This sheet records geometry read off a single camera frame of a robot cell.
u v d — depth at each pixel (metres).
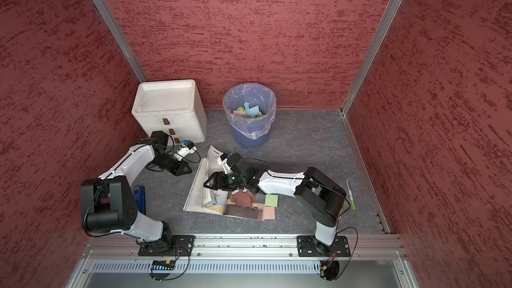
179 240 0.76
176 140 0.98
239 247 0.75
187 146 0.79
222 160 0.77
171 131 0.94
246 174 0.66
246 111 1.00
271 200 0.85
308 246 0.74
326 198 0.46
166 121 0.89
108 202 0.44
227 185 0.72
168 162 0.74
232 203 0.83
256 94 0.97
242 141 0.94
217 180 0.71
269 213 0.83
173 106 0.88
